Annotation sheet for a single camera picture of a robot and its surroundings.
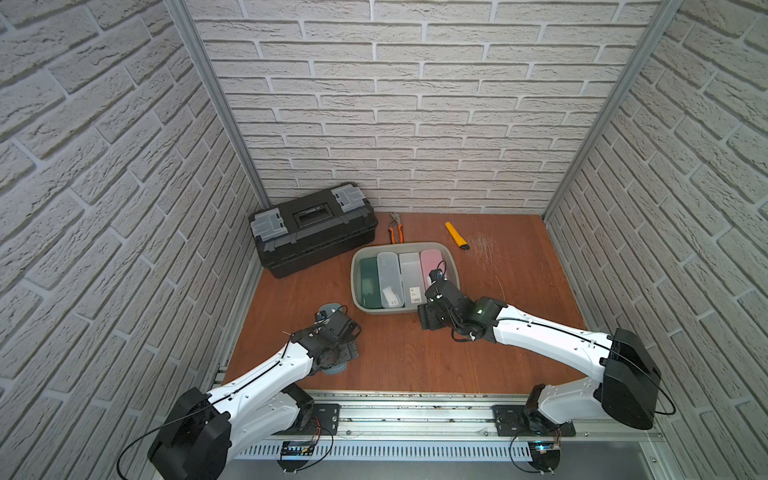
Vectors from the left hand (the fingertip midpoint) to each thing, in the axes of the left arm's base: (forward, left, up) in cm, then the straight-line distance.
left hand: (344, 348), depth 84 cm
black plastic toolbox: (+31, +15, +15) cm, 37 cm away
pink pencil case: (+31, -28, +2) cm, 42 cm away
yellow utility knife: (+42, -40, +1) cm, 58 cm away
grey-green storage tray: (+34, -7, +4) cm, 35 cm away
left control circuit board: (-23, +11, -4) cm, 26 cm away
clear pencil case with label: (+21, -14, +4) cm, 25 cm away
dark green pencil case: (+21, -7, +1) cm, 23 cm away
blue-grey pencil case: (-5, +1, -1) cm, 5 cm away
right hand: (+8, -26, +10) cm, 28 cm away
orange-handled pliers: (+47, -17, +1) cm, 50 cm away
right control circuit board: (-26, -51, -1) cm, 57 cm away
